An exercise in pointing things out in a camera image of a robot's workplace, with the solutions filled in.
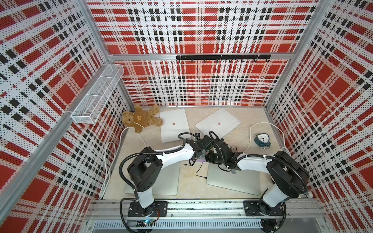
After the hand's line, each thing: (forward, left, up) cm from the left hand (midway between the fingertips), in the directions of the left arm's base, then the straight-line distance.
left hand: (199, 153), depth 89 cm
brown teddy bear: (+26, +44, +2) cm, 51 cm away
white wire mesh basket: (+27, +73, +14) cm, 79 cm away
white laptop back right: (+29, -19, -7) cm, 35 cm away
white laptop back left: (+28, +18, -6) cm, 34 cm away
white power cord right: (-22, -61, -7) cm, 66 cm away
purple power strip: (-7, 0, +5) cm, 9 cm away
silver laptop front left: (-15, +19, -9) cm, 26 cm away
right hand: (-2, -4, -2) cm, 5 cm away
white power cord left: (-2, +57, -8) cm, 57 cm away
